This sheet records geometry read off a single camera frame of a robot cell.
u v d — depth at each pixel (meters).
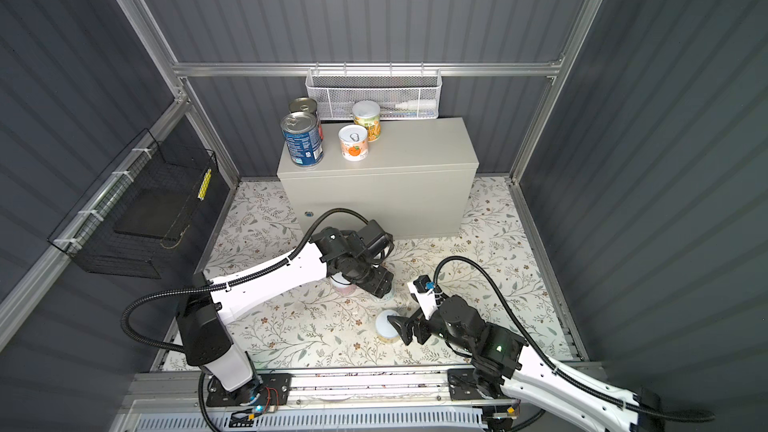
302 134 0.69
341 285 0.87
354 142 0.74
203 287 0.45
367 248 0.59
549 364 0.51
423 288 0.63
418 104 0.86
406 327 0.63
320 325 0.85
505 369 0.53
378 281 0.67
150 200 0.79
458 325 0.55
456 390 0.74
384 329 0.78
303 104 0.76
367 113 0.77
